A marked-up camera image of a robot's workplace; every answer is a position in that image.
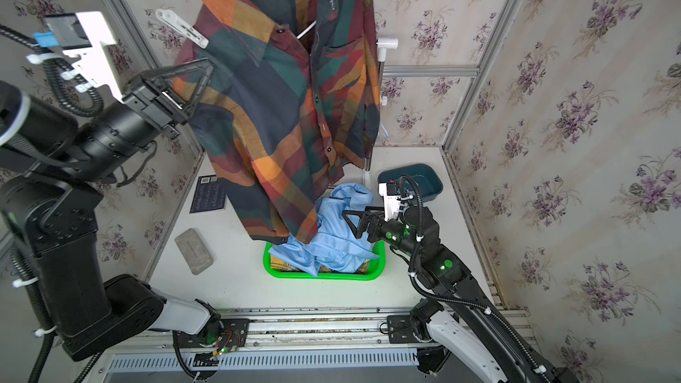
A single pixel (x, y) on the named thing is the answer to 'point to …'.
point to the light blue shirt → (334, 244)
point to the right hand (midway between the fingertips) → (360, 212)
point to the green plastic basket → (375, 271)
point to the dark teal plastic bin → (420, 181)
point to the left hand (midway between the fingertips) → (207, 63)
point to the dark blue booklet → (208, 196)
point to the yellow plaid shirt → (281, 262)
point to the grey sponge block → (193, 250)
